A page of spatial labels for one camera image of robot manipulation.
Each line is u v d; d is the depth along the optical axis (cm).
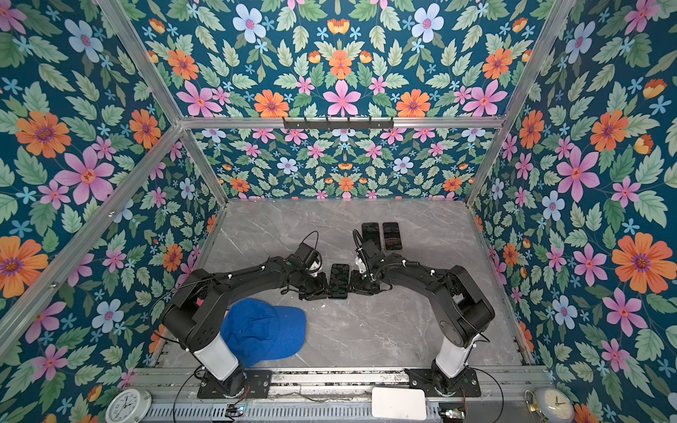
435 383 65
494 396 72
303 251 75
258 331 82
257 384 74
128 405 68
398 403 67
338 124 93
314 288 80
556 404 67
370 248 74
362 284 80
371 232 110
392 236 108
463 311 47
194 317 46
